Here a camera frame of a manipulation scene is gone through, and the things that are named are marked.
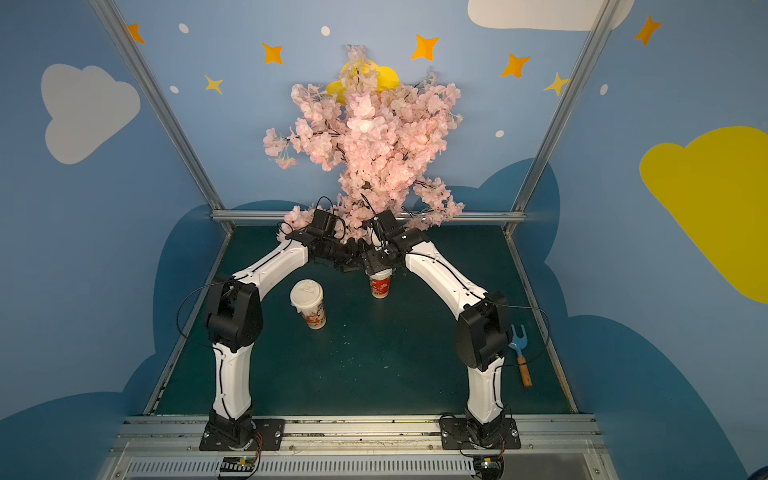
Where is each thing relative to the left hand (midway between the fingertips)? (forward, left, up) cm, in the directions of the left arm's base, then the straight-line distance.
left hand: (373, 257), depth 92 cm
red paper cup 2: (-5, -2, -7) cm, 9 cm away
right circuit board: (-52, -31, -18) cm, 63 cm away
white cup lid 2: (-10, -3, +6) cm, 12 cm away
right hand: (-2, -3, +2) cm, 4 cm away
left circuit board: (-52, +31, -18) cm, 64 cm away
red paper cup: (-17, +17, -8) cm, 25 cm away
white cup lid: (-14, +18, +1) cm, 23 cm away
